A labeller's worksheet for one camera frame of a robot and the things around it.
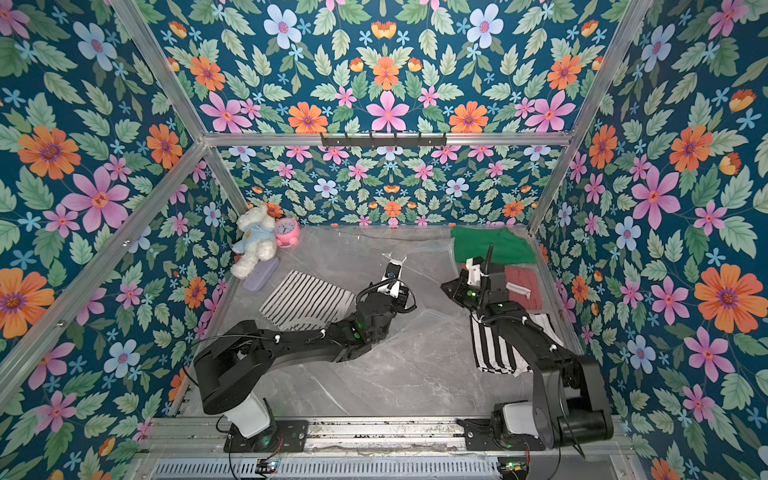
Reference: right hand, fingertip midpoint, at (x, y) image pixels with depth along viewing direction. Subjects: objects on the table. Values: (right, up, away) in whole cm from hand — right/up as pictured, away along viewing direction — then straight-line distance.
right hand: (451, 282), depth 86 cm
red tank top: (+28, 0, +15) cm, 32 cm away
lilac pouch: (-64, +1, +16) cm, 66 cm away
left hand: (-15, +4, -6) cm, 17 cm away
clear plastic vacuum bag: (-45, +1, +20) cm, 49 cm away
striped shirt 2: (-48, -8, +12) cm, 51 cm away
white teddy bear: (-66, +13, +18) cm, 69 cm away
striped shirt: (+13, -22, 0) cm, 26 cm away
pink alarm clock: (-60, +17, +28) cm, 68 cm away
